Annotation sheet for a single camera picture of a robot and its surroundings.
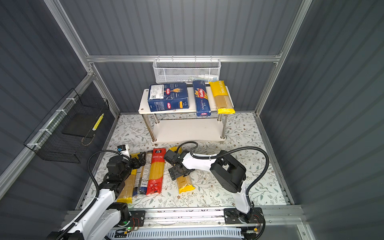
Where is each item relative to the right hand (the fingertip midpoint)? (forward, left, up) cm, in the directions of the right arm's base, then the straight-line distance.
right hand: (181, 173), depth 90 cm
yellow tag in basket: (+16, +42, +30) cm, 54 cm away
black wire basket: (+6, +54, +31) cm, 63 cm away
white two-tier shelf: (+35, +1, +4) cm, 35 cm away
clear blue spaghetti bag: (-2, +22, +4) cm, 22 cm away
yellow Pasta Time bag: (-7, -3, +3) cm, 8 cm away
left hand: (+6, +24, +13) cm, 28 cm away
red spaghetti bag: (-3, +14, +3) cm, 15 cm away
